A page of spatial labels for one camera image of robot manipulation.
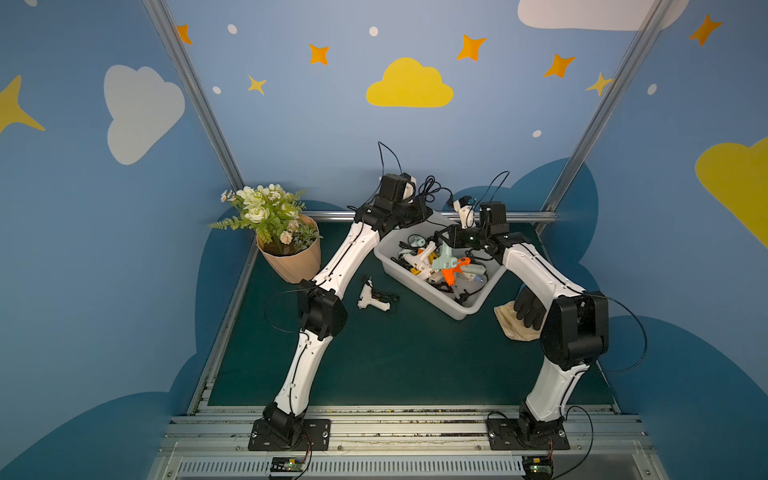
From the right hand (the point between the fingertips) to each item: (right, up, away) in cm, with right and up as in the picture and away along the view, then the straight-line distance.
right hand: (447, 229), depth 91 cm
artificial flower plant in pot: (-51, -3, +2) cm, 51 cm away
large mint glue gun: (-1, -9, -3) cm, 9 cm away
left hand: (-5, +7, -5) cm, 10 cm away
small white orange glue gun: (-7, -10, +10) cm, 16 cm away
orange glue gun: (+2, -14, +5) cm, 15 cm away
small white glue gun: (-26, -23, +7) cm, 35 cm away
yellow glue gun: (-9, -14, +10) cm, 19 cm away
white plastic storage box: (+11, -19, +12) cm, 25 cm away
